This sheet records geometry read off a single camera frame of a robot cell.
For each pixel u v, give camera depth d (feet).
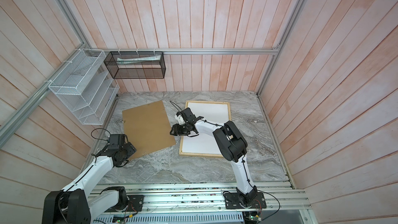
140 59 2.96
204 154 2.89
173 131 2.89
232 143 1.79
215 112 3.52
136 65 3.39
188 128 2.45
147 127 3.34
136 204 2.40
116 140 2.24
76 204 1.37
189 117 2.61
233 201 2.40
